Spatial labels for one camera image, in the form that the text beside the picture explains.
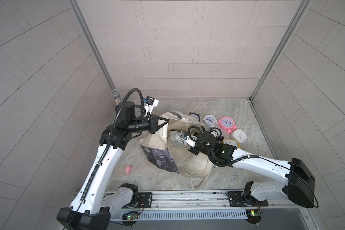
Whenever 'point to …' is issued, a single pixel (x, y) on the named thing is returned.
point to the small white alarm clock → (240, 135)
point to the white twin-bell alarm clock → (210, 121)
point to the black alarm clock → (216, 133)
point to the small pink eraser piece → (128, 169)
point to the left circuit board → (130, 215)
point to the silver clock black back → (174, 140)
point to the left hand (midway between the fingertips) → (169, 120)
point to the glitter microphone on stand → (115, 94)
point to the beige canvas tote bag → (195, 167)
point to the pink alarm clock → (227, 123)
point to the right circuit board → (254, 215)
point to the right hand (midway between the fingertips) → (186, 138)
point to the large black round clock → (196, 116)
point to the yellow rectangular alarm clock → (234, 142)
